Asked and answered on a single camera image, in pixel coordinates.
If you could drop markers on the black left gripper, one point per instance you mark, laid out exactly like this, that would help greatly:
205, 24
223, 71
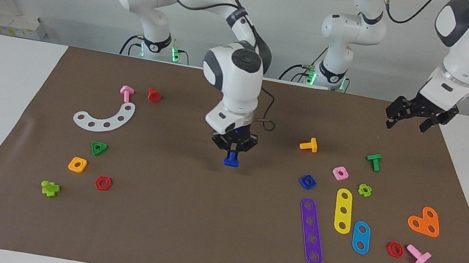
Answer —
422, 109

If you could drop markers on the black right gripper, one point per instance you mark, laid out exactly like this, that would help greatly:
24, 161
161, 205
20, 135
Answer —
238, 139

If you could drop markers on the blue plastic screw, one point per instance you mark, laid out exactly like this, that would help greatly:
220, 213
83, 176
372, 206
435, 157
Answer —
231, 162

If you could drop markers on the blue square plastic nut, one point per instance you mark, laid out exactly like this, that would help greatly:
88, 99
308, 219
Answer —
302, 182

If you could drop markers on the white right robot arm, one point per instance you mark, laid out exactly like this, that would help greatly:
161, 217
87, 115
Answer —
236, 79

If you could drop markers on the dark green plastic screw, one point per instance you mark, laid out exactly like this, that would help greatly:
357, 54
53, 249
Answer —
374, 160

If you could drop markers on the orange plastic screw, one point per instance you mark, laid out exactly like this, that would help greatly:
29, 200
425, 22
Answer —
310, 146

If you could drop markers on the brown paper table mat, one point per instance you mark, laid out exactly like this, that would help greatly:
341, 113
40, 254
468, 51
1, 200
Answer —
199, 221

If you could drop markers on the lime green flower nut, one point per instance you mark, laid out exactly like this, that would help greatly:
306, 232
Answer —
361, 190

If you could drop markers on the pink square plastic nut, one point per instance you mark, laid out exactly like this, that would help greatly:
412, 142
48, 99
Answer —
335, 174

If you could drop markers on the red plastic screw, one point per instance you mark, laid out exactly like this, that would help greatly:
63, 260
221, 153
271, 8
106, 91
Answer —
154, 96

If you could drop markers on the orange heart three-hole plate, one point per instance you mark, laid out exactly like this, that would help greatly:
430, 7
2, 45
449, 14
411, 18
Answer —
425, 223

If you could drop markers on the yellow three-hole plate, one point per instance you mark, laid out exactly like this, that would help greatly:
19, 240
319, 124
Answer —
345, 203

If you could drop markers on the purple four-hole plate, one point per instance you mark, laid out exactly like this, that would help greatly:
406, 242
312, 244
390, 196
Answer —
311, 230

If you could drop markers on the pink plastic screw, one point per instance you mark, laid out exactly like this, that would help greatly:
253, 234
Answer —
126, 94
421, 257

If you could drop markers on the blue two-hole plate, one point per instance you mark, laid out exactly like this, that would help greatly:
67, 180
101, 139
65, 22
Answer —
361, 237

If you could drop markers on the red hexagon plastic nut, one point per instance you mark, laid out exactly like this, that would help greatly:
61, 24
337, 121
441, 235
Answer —
97, 184
389, 250

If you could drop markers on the white curved five-hole plate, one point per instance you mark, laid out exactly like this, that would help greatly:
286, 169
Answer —
98, 124

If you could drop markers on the green triangle plastic nut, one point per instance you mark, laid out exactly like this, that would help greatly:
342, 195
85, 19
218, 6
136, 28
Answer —
93, 145

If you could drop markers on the orange square plastic nut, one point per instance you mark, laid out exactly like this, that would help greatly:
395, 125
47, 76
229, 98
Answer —
71, 165

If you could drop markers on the lime green plastic screw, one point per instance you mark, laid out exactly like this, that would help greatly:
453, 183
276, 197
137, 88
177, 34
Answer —
49, 189

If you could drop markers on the white box with labels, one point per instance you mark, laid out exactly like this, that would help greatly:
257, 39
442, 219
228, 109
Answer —
19, 26

